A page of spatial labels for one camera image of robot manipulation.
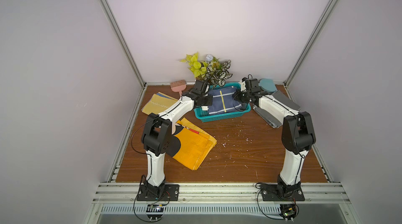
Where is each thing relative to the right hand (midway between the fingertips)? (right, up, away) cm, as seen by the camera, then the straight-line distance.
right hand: (234, 91), depth 95 cm
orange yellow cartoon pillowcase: (-26, -31, -7) cm, 42 cm away
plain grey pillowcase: (+39, -4, +17) cm, 43 cm away
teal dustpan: (+32, +6, +25) cm, 41 cm away
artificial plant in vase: (-13, +13, -1) cm, 18 cm away
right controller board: (+20, -56, -26) cm, 65 cm away
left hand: (-13, -5, -2) cm, 14 cm away
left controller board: (-42, -58, -24) cm, 75 cm away
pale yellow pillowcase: (-52, -8, +12) cm, 54 cm away
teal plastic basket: (-18, -15, -6) cm, 24 cm away
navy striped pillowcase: (-7, -6, 0) cm, 9 cm away
